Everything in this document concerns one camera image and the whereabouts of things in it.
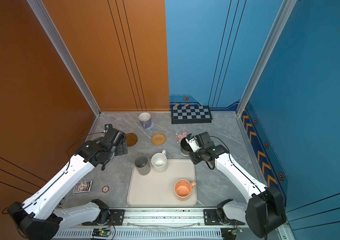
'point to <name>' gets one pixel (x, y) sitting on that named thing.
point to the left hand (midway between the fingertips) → (116, 145)
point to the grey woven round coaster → (151, 126)
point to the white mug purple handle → (145, 120)
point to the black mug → (185, 148)
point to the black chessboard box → (188, 114)
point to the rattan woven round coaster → (158, 139)
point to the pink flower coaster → (179, 136)
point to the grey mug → (142, 165)
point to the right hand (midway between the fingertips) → (191, 154)
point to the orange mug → (183, 189)
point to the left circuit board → (101, 232)
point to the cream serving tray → (157, 188)
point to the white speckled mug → (159, 161)
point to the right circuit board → (230, 233)
